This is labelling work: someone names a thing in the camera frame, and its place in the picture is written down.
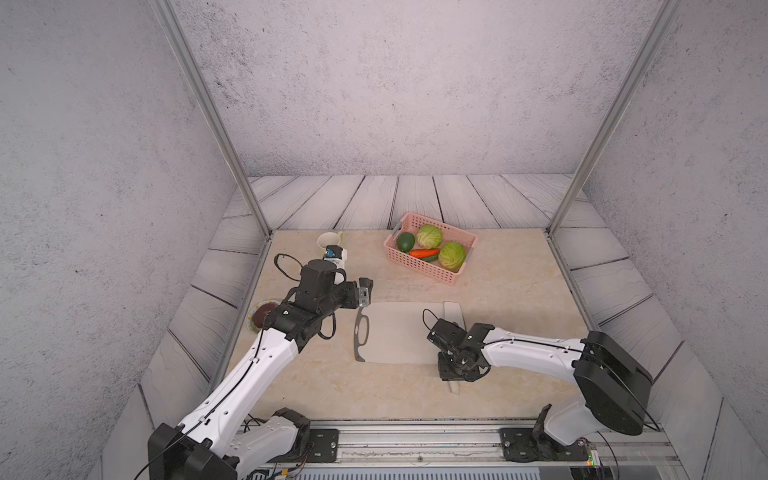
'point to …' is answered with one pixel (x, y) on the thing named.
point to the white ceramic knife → (453, 312)
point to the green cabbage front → (452, 256)
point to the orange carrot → (424, 253)
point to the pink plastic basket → (411, 223)
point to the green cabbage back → (429, 237)
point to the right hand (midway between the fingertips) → (447, 375)
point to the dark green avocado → (406, 242)
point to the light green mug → (329, 239)
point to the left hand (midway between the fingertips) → (362, 282)
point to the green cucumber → (431, 258)
